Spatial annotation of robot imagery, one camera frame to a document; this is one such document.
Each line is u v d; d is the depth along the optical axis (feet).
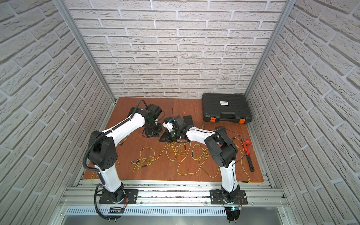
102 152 1.54
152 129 2.44
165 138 2.67
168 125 2.80
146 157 2.87
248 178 2.65
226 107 3.50
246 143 3.03
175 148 2.97
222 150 1.68
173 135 2.60
